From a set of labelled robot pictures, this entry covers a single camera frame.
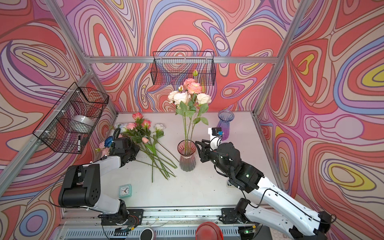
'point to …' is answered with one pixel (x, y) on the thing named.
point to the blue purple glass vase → (225, 117)
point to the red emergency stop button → (209, 231)
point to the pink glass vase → (187, 148)
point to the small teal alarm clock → (125, 191)
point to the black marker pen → (79, 144)
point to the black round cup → (146, 234)
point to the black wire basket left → (69, 124)
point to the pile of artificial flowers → (153, 152)
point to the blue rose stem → (108, 142)
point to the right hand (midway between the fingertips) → (199, 145)
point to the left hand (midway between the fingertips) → (141, 144)
